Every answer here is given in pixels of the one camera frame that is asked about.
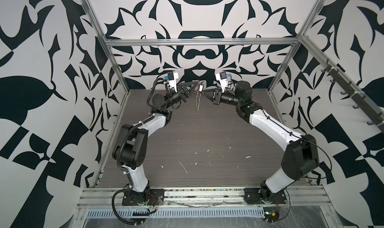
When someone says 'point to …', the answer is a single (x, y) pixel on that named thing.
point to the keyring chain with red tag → (199, 89)
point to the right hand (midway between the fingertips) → (203, 92)
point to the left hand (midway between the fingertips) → (199, 80)
